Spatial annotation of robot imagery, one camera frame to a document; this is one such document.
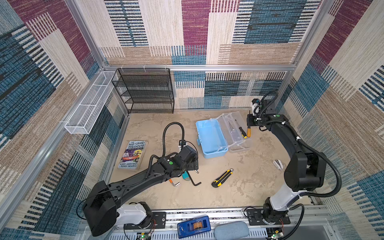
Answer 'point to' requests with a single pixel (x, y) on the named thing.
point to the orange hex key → (171, 181)
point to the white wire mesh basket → (83, 120)
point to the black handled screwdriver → (242, 132)
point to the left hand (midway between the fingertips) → (191, 159)
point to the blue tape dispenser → (193, 227)
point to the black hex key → (192, 180)
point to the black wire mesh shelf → (145, 90)
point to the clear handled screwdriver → (234, 131)
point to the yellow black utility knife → (218, 182)
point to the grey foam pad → (232, 230)
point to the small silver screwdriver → (233, 129)
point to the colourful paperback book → (132, 155)
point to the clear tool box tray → (231, 123)
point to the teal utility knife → (185, 176)
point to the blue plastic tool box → (211, 138)
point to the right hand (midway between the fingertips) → (249, 120)
